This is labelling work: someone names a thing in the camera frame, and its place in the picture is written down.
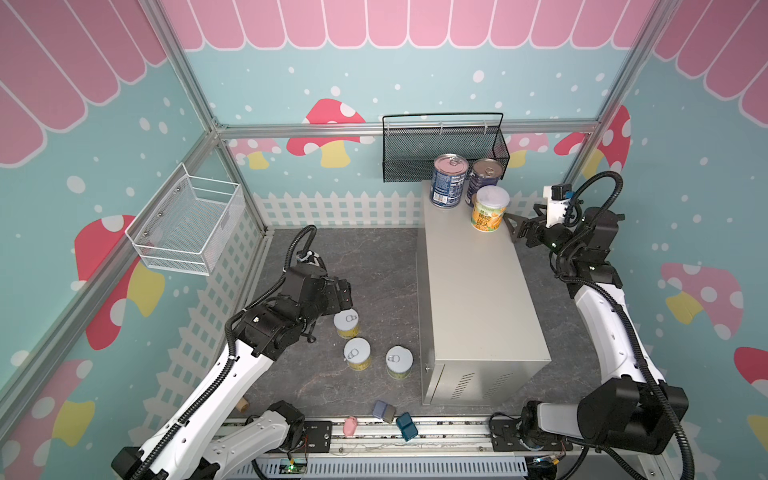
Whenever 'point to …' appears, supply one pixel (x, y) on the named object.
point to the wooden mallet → (242, 405)
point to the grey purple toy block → (384, 411)
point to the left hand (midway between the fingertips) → (334, 295)
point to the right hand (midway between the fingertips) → (521, 209)
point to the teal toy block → (406, 426)
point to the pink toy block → (349, 426)
